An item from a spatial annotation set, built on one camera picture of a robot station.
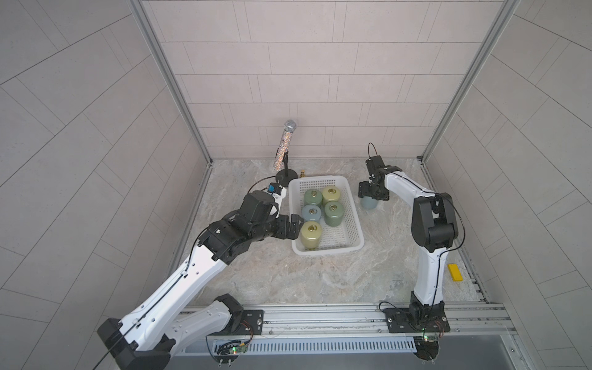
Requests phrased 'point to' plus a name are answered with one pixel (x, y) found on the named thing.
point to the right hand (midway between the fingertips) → (368, 191)
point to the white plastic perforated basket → (346, 238)
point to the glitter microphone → (290, 126)
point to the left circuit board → (227, 352)
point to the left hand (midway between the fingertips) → (296, 218)
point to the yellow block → (455, 272)
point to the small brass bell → (302, 174)
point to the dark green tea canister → (333, 212)
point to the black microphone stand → (284, 176)
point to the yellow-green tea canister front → (311, 234)
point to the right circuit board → (426, 348)
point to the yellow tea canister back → (331, 193)
